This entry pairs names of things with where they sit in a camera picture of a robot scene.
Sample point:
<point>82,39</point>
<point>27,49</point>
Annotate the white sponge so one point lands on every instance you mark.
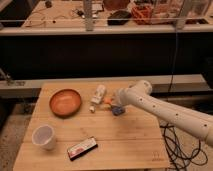
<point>97,97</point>

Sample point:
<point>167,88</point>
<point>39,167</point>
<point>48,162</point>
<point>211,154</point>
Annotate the orange pepper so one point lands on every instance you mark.
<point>108,102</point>

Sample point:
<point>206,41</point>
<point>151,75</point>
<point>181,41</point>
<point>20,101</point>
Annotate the white cup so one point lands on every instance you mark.
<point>44,137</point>

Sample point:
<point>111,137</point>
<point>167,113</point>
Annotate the grey vertical post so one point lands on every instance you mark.
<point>87,6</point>

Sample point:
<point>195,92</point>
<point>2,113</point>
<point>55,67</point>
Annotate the orange crate on shelf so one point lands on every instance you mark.
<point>141,14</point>

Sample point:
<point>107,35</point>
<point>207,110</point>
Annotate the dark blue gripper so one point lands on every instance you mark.
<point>117,110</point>

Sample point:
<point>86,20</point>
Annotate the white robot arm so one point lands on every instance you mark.
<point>195,123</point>

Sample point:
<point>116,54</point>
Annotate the black bowl on shelf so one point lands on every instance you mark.
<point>119,17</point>

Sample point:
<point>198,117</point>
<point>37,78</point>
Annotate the orange wooden bowl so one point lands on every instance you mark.
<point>65,102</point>

